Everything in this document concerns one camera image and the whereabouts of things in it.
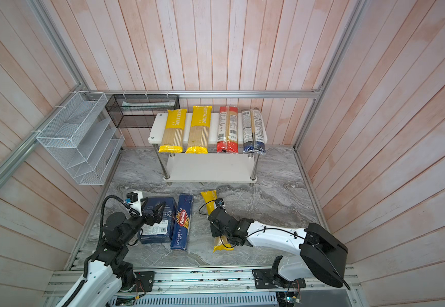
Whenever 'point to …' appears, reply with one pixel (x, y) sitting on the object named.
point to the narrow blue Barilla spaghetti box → (180, 235)
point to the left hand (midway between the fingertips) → (157, 202)
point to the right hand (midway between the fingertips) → (214, 222)
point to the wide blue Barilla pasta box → (161, 231)
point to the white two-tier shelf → (205, 167)
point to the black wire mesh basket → (139, 110)
